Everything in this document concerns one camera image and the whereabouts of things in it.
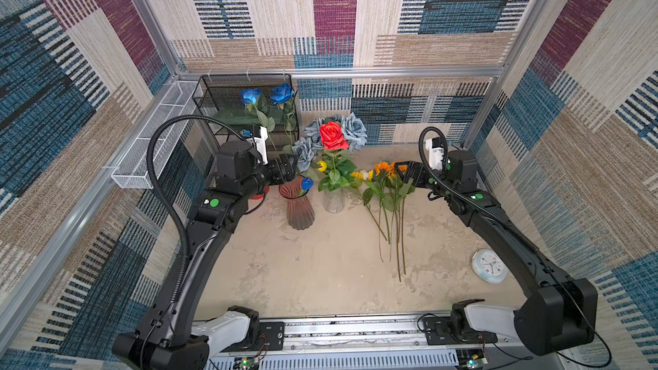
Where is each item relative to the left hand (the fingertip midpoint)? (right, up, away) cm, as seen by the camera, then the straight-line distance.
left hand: (288, 158), depth 68 cm
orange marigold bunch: (+34, -9, +36) cm, 50 cm away
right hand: (+35, -3, +12) cm, 37 cm away
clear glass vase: (+12, -14, +24) cm, 30 cm away
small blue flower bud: (+5, -7, +3) cm, 9 cm away
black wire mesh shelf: (-32, +26, +31) cm, 52 cm away
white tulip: (+25, -4, +37) cm, 44 cm away
